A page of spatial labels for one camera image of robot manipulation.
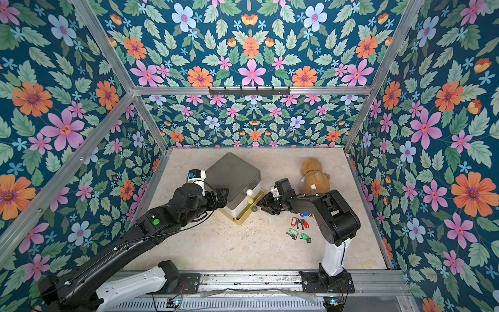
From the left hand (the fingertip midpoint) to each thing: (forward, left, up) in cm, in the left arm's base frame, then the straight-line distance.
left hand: (223, 192), depth 71 cm
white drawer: (+4, -8, -16) cm, 18 cm away
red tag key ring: (-2, -29, -26) cm, 39 cm away
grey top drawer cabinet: (+11, -3, -5) cm, 13 cm away
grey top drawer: (+4, -9, -7) cm, 12 cm away
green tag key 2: (-10, -33, -27) cm, 44 cm away
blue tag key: (+1, -36, -26) cm, 44 cm away
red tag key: (-4, -33, -26) cm, 42 cm away
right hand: (+6, -13, -23) cm, 27 cm away
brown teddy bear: (+11, -40, -13) cm, 43 cm away
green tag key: (-9, -27, -26) cm, 39 cm away
